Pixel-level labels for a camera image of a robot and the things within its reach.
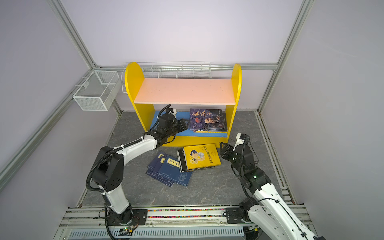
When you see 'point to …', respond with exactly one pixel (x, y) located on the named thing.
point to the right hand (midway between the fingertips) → (223, 145)
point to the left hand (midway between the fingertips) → (188, 123)
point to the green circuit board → (125, 232)
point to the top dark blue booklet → (170, 170)
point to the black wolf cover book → (210, 131)
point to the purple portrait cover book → (206, 119)
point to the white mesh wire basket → (98, 92)
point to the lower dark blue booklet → (153, 168)
